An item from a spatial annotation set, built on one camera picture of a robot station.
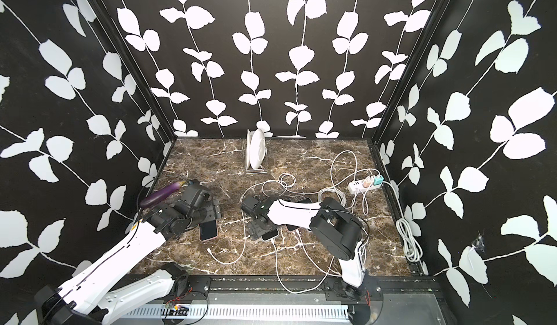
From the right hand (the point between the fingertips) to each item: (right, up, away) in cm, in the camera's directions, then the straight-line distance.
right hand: (262, 224), depth 88 cm
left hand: (-17, +10, -10) cm, 22 cm away
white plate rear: (-9, +38, +22) cm, 45 cm away
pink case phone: (-21, -2, -3) cm, 22 cm away
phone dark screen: (+4, -3, -4) cm, 6 cm away
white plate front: (-3, +32, +7) cm, 33 cm away
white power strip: (+48, +17, +7) cm, 51 cm away
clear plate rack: (-3, +21, +19) cm, 28 cm away
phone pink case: (+12, +9, -31) cm, 34 cm away
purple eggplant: (-46, +11, +6) cm, 48 cm away
